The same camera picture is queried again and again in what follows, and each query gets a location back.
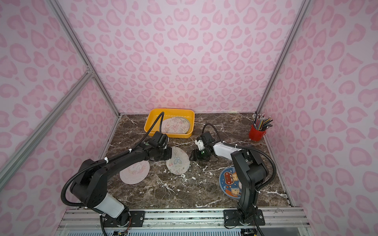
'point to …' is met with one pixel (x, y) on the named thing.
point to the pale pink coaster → (135, 173)
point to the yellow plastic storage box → (153, 113)
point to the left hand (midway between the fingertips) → (173, 154)
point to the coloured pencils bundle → (261, 122)
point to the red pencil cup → (256, 135)
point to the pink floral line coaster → (174, 125)
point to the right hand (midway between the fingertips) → (195, 158)
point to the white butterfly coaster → (179, 162)
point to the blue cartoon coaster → (230, 183)
